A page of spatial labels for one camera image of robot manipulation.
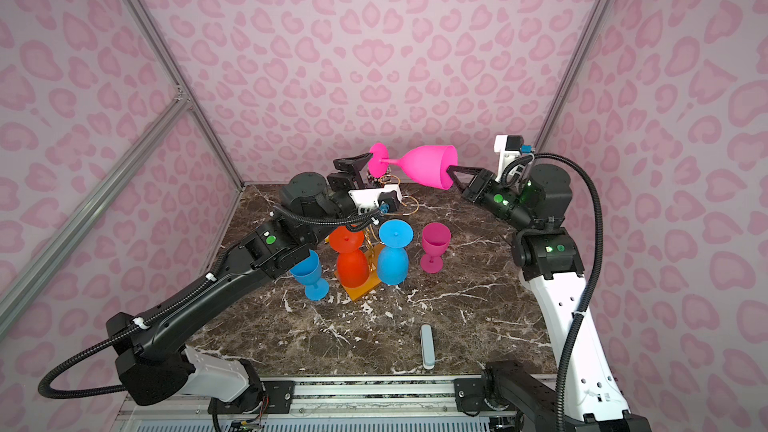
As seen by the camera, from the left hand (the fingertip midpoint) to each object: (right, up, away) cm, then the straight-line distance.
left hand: (370, 160), depth 61 cm
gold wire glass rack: (0, -16, +5) cm, 16 cm away
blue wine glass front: (+5, -16, +4) cm, 17 cm away
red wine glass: (-5, -23, +7) cm, 24 cm away
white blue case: (+13, -46, +17) cm, 50 cm away
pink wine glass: (+17, -18, +25) cm, 35 cm away
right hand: (+16, -2, -3) cm, 16 cm away
